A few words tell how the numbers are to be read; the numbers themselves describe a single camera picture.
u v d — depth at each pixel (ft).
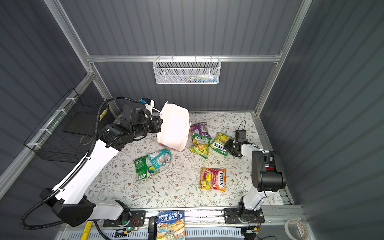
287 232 2.26
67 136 2.41
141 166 2.91
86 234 2.26
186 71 4.06
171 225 2.28
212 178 2.75
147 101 1.93
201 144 3.19
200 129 3.47
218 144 3.24
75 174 1.31
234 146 2.42
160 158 2.92
